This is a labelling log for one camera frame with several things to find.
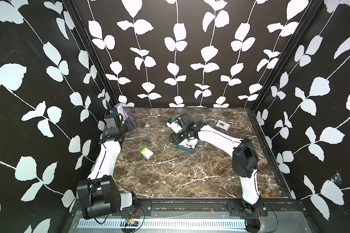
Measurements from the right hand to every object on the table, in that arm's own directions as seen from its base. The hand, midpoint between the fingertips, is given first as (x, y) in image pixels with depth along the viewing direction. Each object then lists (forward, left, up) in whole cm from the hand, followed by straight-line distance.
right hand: (171, 136), depth 88 cm
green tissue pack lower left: (-6, +16, -11) cm, 21 cm away
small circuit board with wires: (-43, +18, -13) cm, 49 cm away
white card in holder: (+19, +36, +3) cm, 41 cm away
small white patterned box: (+17, -38, -12) cm, 43 cm away
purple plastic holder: (+20, +33, -4) cm, 39 cm away
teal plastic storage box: (-4, -12, -11) cm, 16 cm away
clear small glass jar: (+13, +18, -9) cm, 24 cm away
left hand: (+5, +25, +10) cm, 27 cm away
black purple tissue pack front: (+1, -13, -10) cm, 16 cm away
